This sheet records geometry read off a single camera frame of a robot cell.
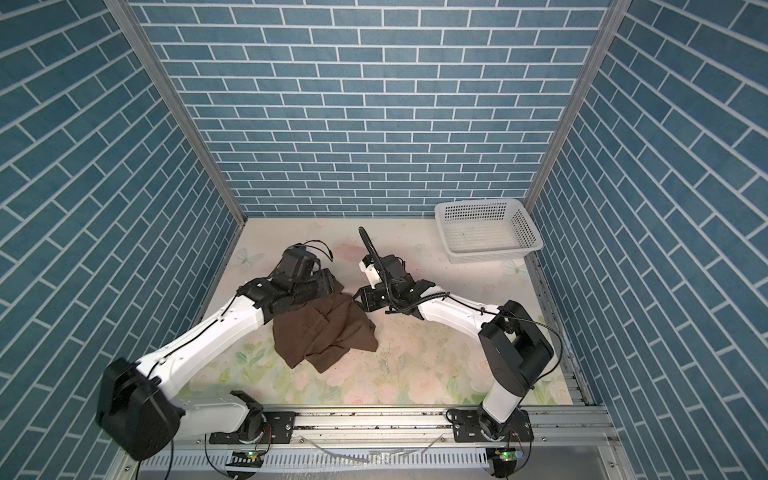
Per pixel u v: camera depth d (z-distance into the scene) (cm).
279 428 74
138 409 39
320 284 74
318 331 83
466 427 74
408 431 74
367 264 78
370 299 75
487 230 119
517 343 49
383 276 67
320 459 71
